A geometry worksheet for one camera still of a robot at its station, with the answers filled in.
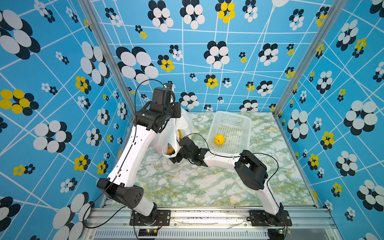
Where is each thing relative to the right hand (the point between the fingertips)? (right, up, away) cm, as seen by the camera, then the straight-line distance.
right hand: (171, 150), depth 89 cm
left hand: (+6, +24, -17) cm, 30 cm away
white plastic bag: (+2, +11, -18) cm, 21 cm away
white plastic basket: (+45, +12, +20) cm, 50 cm away
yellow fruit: (+30, +6, +8) cm, 32 cm away
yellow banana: (+6, +11, -8) cm, 15 cm away
